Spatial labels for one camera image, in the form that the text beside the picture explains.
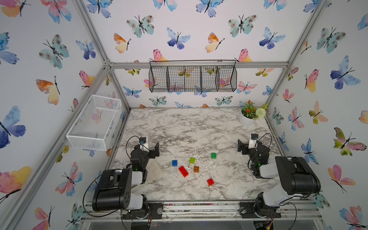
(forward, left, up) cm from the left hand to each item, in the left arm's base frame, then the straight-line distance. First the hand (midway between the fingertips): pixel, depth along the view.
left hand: (152, 141), depth 91 cm
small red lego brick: (-23, -35, -7) cm, 42 cm away
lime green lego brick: (-10, -25, -8) cm, 28 cm away
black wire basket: (+38, -27, +22) cm, 51 cm away
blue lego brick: (-11, -14, -7) cm, 19 cm away
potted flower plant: (+17, -65, +5) cm, 67 cm away
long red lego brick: (-17, -19, -8) cm, 27 cm away
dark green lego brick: (-7, -39, -8) cm, 40 cm away
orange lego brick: (-16, -27, -7) cm, 32 cm away
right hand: (+1, -61, 0) cm, 61 cm away
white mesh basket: (+6, +33, +10) cm, 35 cm away
